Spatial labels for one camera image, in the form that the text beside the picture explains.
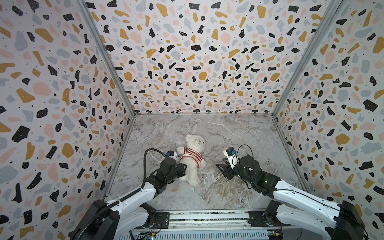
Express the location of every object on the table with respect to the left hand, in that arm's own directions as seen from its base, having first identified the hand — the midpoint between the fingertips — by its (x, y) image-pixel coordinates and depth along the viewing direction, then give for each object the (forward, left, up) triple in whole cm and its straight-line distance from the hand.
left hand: (189, 164), depth 84 cm
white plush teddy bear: (+13, -5, +1) cm, 14 cm away
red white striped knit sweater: (+7, 0, +1) cm, 7 cm away
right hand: (-2, -16, +9) cm, 19 cm away
